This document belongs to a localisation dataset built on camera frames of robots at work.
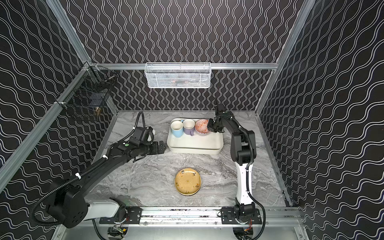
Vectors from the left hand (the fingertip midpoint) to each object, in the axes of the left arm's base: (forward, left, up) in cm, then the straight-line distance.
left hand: (160, 146), depth 83 cm
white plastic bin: (+15, -30, -17) cm, 38 cm away
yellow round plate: (-14, -16, -14) cm, 25 cm away
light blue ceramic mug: (+20, -6, -8) cm, 22 cm away
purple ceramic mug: (+24, -14, -10) cm, 30 cm away
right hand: (+22, -29, -11) cm, 38 cm away
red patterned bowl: (+24, -23, -11) cm, 35 cm away
